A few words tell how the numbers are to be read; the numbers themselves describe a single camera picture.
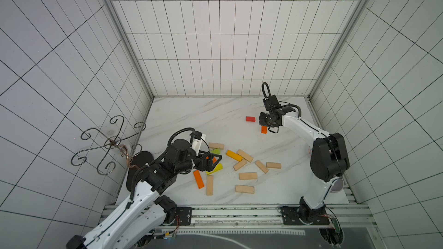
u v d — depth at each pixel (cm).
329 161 49
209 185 82
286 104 71
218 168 85
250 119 106
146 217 56
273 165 88
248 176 85
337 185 78
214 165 64
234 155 91
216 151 93
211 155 62
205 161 62
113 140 63
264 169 86
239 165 88
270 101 74
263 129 90
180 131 53
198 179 84
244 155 92
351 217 75
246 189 80
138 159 89
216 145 95
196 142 64
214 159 63
